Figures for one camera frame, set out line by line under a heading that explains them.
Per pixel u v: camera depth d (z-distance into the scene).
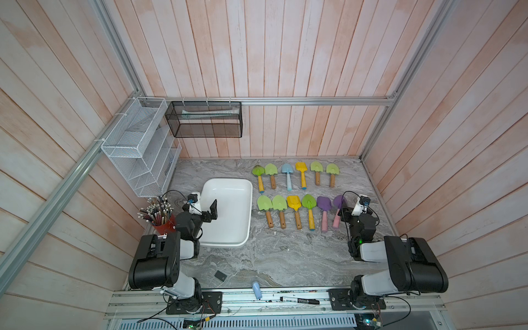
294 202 1.00
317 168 1.14
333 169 1.14
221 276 0.80
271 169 1.14
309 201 1.00
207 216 0.81
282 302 0.74
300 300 0.73
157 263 0.45
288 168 1.14
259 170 1.13
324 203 0.99
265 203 1.00
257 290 0.75
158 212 0.78
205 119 1.06
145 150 0.69
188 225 0.70
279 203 1.00
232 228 0.92
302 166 1.15
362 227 0.68
